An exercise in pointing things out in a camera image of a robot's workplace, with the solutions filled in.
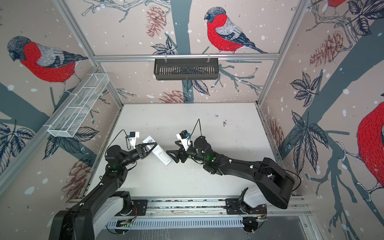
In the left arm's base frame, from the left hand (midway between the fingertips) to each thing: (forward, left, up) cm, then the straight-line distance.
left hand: (155, 147), depth 74 cm
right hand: (-1, -8, -2) cm, 8 cm away
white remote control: (-1, -1, -2) cm, 3 cm away
